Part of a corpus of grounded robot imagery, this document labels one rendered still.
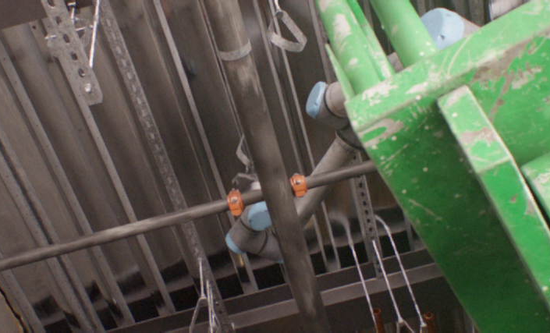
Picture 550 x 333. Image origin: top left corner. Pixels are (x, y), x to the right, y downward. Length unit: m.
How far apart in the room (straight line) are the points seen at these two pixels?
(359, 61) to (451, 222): 0.23
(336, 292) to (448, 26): 2.04
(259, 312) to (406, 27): 3.28
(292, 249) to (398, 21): 1.96
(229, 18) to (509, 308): 1.54
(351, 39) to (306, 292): 1.95
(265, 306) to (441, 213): 3.28
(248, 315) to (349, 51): 3.14
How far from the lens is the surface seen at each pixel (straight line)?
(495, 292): 0.89
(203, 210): 2.74
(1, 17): 3.04
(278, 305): 4.04
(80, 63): 2.28
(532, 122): 0.77
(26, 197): 3.40
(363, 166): 2.72
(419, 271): 4.04
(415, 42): 0.80
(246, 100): 2.42
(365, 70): 0.93
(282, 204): 2.64
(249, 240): 2.97
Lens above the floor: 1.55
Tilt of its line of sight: 55 degrees up
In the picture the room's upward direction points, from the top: 11 degrees counter-clockwise
